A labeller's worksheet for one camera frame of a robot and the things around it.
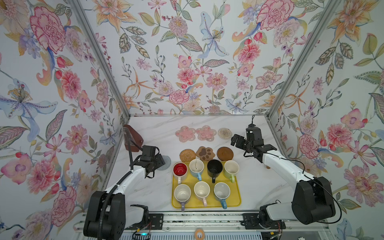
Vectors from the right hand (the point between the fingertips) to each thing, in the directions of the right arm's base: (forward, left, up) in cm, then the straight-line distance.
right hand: (237, 139), depth 89 cm
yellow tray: (-30, +26, -5) cm, 40 cm away
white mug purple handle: (-28, +31, -14) cm, 44 cm away
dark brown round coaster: (-2, +6, -13) cm, 14 cm away
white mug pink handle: (-27, +21, -12) cm, 36 cm away
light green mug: (-15, +4, -8) cm, 17 cm away
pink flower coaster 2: (+15, +18, -14) cm, 27 cm away
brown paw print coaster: (-3, +19, -13) cm, 23 cm away
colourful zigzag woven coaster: (+16, +4, -13) cm, 21 cm away
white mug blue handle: (-27, +10, -12) cm, 31 cm away
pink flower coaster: (+14, +33, -14) cm, 38 cm away
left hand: (-12, +45, -8) cm, 48 cm away
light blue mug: (-13, +24, -11) cm, 30 cm away
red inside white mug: (-16, +34, -12) cm, 39 cm away
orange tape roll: (-46, +23, -13) cm, 53 cm away
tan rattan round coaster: (-4, +31, -13) cm, 33 cm away
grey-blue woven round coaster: (-9, +43, -13) cm, 46 cm away
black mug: (-14, +13, -11) cm, 22 cm away
